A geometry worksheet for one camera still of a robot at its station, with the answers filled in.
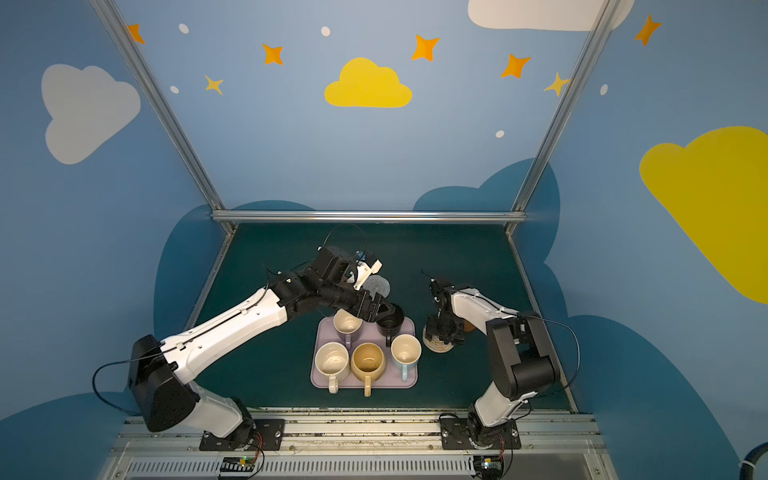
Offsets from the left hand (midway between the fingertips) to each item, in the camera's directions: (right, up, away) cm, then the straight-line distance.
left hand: (382, 299), depth 74 cm
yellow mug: (-4, -20, +12) cm, 24 cm away
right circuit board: (+27, -42, -1) cm, 50 cm away
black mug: (+2, -11, +18) cm, 21 cm away
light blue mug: (+7, -17, +12) cm, 22 cm away
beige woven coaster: (+16, -16, +17) cm, 28 cm away
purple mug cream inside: (-11, -11, +19) cm, 25 cm away
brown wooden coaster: (+18, -4, -13) cm, 23 cm away
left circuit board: (-36, -41, -1) cm, 55 cm away
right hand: (+18, -14, +17) cm, 29 cm away
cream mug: (-15, -20, +12) cm, 28 cm away
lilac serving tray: (-19, -13, +19) cm, 29 cm away
